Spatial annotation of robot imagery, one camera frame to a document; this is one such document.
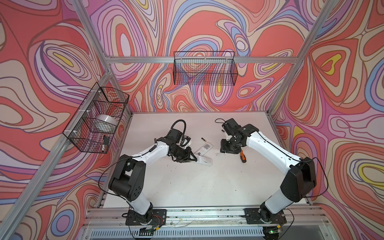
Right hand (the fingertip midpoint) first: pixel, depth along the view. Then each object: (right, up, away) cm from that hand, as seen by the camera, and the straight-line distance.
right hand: (225, 154), depth 82 cm
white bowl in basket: (-60, +17, -13) cm, 64 cm away
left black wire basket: (-68, +15, -9) cm, 71 cm away
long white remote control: (-10, +1, +15) cm, 18 cm away
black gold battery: (-10, +6, +21) cm, 24 cm away
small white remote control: (-11, -5, +4) cm, 13 cm away
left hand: (-16, -3, +1) cm, 16 cm away
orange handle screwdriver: (+14, -4, +10) cm, 18 cm away
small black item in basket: (-61, +9, -9) cm, 63 cm away
